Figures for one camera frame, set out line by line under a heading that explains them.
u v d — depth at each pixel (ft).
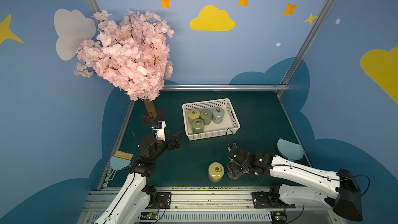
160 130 2.29
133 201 1.65
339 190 1.35
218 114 3.27
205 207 2.45
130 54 1.72
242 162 1.92
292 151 2.98
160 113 3.59
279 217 2.40
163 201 2.45
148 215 2.35
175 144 2.33
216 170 2.46
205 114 3.23
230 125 3.41
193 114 3.22
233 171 2.26
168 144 2.31
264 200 2.45
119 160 2.87
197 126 3.09
